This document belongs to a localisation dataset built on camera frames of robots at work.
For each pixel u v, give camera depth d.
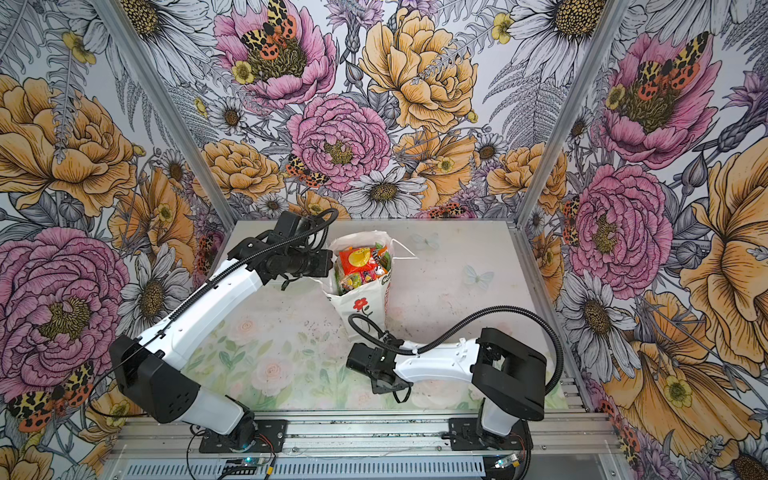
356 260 0.79
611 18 0.72
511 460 0.71
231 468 0.73
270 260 0.54
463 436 0.73
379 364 0.64
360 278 0.80
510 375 0.44
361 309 0.78
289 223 0.60
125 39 0.75
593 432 0.76
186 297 0.99
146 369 0.40
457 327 0.50
